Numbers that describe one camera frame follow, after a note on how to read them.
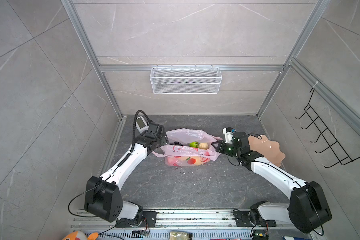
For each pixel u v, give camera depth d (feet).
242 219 2.39
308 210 1.39
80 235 2.13
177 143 3.21
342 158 1.92
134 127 1.91
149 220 2.40
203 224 2.39
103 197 1.36
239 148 2.12
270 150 3.18
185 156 2.65
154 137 2.05
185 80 3.30
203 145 3.11
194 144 3.12
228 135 2.49
